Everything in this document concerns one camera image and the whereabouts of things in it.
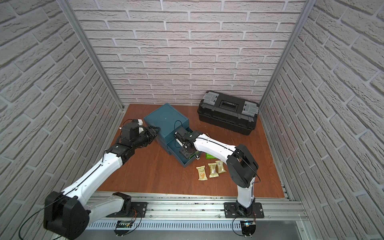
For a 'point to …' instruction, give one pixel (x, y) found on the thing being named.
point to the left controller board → (122, 224)
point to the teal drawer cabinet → (169, 120)
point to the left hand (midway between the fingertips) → (161, 127)
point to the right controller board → (248, 227)
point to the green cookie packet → (208, 156)
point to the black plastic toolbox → (228, 112)
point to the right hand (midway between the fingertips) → (190, 150)
